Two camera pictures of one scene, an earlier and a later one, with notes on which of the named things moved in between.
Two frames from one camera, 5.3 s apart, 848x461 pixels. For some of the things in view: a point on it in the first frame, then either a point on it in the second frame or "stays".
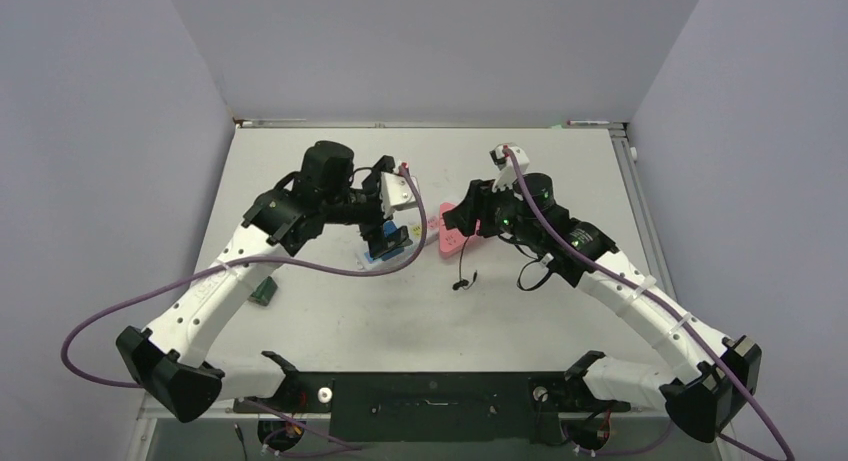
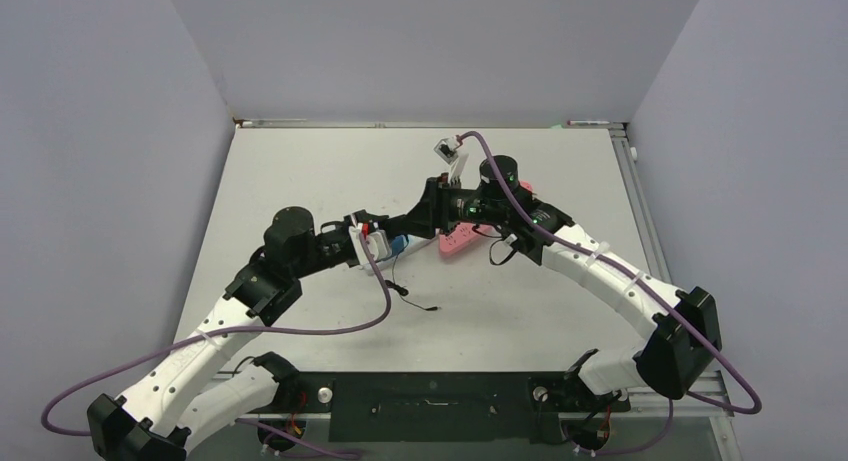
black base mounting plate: (435, 406) stays
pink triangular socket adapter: (451, 239) stays
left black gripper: (373, 232) → (349, 220)
